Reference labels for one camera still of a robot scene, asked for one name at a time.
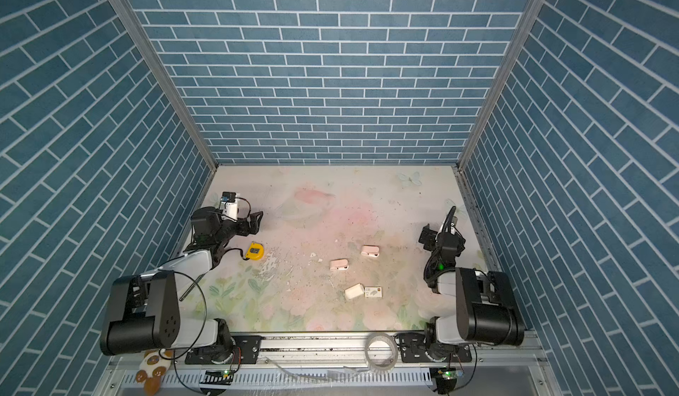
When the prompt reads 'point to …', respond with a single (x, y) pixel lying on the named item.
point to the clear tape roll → (381, 366)
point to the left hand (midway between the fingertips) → (249, 210)
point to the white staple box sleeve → (373, 292)
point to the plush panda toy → (153, 367)
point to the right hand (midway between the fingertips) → (441, 226)
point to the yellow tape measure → (255, 251)
